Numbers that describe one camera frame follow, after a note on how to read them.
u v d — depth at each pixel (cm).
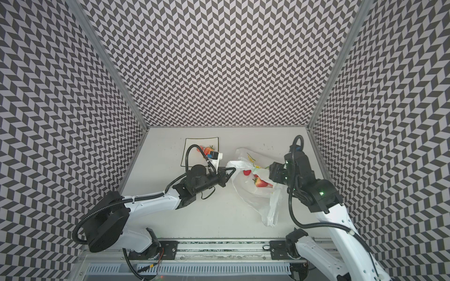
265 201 88
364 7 67
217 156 69
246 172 94
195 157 117
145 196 49
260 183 89
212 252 74
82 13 73
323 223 41
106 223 42
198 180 61
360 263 37
